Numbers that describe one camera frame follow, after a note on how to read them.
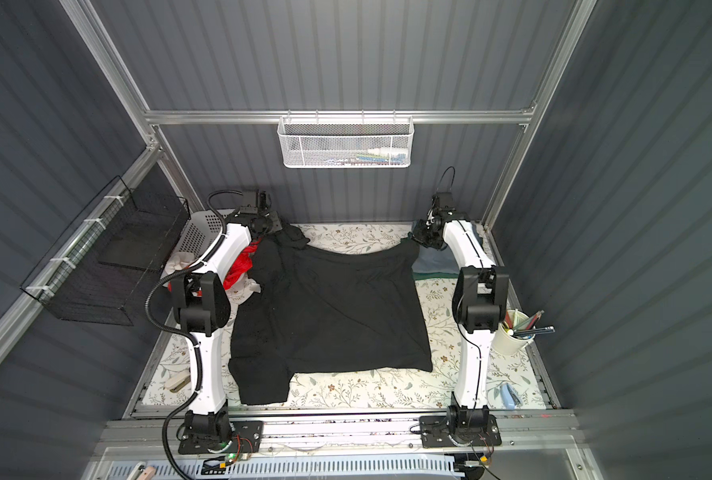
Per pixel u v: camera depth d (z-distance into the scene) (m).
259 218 0.77
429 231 0.86
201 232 1.14
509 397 0.78
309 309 0.96
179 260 0.96
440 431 0.74
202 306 0.59
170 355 0.88
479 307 0.58
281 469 0.77
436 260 1.05
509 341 0.79
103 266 0.73
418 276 1.03
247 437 0.72
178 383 0.80
